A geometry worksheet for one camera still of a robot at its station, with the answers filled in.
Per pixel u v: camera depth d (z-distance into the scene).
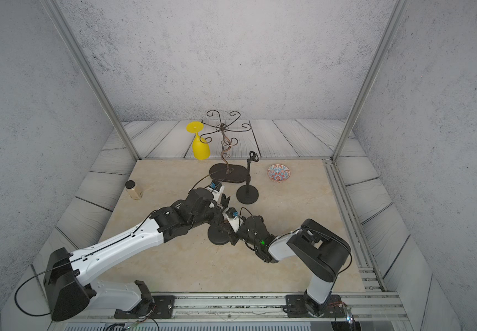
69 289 0.38
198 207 0.57
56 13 0.71
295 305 0.73
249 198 1.05
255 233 0.67
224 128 0.91
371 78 0.87
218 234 0.90
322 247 0.49
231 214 0.73
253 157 0.89
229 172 1.12
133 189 0.99
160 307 0.73
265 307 0.74
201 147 0.95
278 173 1.11
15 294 0.38
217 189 0.67
